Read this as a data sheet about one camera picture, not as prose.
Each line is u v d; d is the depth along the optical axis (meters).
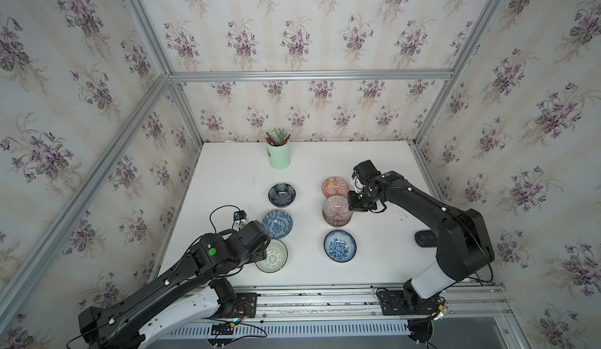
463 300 0.75
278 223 0.91
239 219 0.64
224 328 0.71
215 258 0.46
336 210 0.90
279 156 1.06
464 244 0.44
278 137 1.04
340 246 0.85
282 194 0.98
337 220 0.88
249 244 0.52
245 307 0.73
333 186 1.01
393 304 0.73
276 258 0.82
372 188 0.64
